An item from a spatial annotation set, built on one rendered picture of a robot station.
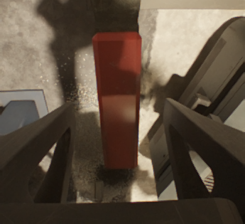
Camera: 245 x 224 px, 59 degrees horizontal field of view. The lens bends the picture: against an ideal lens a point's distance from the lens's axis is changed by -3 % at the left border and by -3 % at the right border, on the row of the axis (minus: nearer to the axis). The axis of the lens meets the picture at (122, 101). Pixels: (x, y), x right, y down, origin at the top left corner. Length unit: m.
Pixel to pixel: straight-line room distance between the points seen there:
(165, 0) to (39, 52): 0.35
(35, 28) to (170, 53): 0.36
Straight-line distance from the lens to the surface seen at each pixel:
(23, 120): 0.65
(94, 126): 0.75
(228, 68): 0.54
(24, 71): 0.69
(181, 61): 0.65
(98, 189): 0.56
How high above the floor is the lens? 0.57
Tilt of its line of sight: 56 degrees down
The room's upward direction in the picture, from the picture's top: 177 degrees clockwise
